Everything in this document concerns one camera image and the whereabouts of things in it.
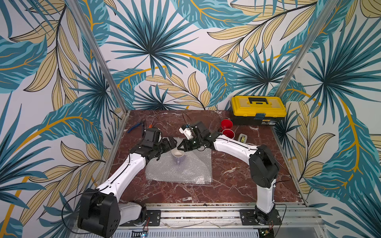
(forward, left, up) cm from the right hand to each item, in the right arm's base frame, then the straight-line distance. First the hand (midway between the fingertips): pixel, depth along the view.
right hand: (177, 147), depth 84 cm
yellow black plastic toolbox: (+26, -56, +2) cm, 62 cm away
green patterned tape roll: (+10, -42, -8) cm, 44 cm away
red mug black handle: (+22, -32, -6) cm, 40 cm away
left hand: (0, +4, +1) cm, 4 cm away
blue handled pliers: (+25, +34, -11) cm, 43 cm away
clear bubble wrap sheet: (-8, -10, -11) cm, 16 cm away
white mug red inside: (+14, -34, -7) cm, 37 cm away
